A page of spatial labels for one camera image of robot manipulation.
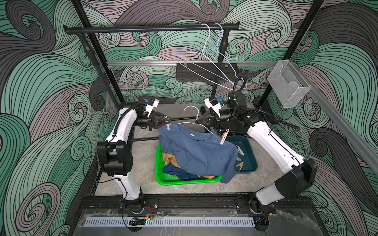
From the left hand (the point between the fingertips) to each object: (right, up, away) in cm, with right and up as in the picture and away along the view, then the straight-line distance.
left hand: (170, 121), depth 70 cm
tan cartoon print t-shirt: (-3, -22, +15) cm, 27 cm away
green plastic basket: (-5, -34, +13) cm, 36 cm away
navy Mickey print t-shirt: (-1, -28, +12) cm, 30 cm away
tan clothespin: (+41, -27, +16) cm, 51 cm away
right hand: (+12, 0, -6) cm, 13 cm away
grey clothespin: (-1, -2, -1) cm, 3 cm away
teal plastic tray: (+45, -26, +18) cm, 55 cm away
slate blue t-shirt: (+15, -15, +1) cm, 21 cm away
